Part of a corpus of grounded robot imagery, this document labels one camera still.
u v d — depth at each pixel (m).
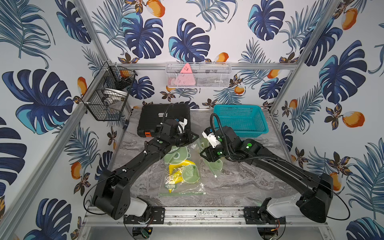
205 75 0.92
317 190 0.40
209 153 0.63
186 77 0.90
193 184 0.84
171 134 0.62
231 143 0.55
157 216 0.75
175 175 0.84
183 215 0.76
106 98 0.84
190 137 0.75
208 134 0.65
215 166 0.82
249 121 1.14
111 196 0.42
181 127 0.65
